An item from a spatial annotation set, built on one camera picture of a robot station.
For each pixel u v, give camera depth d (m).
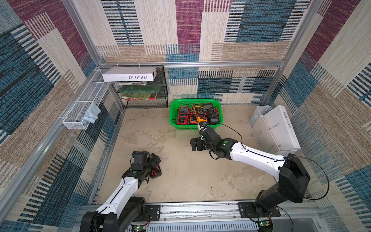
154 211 0.73
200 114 0.99
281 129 0.82
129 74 0.79
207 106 1.08
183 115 1.05
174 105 1.14
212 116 0.99
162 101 1.20
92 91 0.83
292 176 0.42
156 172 0.83
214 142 0.62
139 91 0.94
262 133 0.91
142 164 0.67
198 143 0.74
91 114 0.68
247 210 0.73
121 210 0.47
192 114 1.04
